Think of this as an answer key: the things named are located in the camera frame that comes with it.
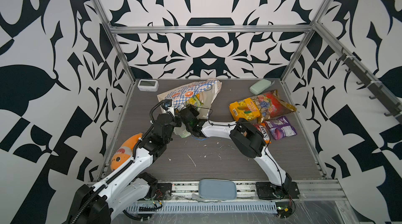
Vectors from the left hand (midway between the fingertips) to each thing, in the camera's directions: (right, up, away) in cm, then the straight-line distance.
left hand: (175, 105), depth 77 cm
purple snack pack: (+59, -14, +14) cm, 62 cm away
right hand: (+5, -1, +17) cm, 18 cm away
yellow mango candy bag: (+40, -3, +21) cm, 45 cm away
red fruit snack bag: (+56, -2, +22) cm, 60 cm away
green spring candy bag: (+9, +2, +21) cm, 23 cm away
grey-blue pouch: (+20, -38, -5) cm, 43 cm away
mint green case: (+55, +12, +38) cm, 68 cm away
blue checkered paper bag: (+13, +4, +24) cm, 28 cm away
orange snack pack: (+49, -15, +16) cm, 54 cm away
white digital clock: (-24, +12, +34) cm, 43 cm away
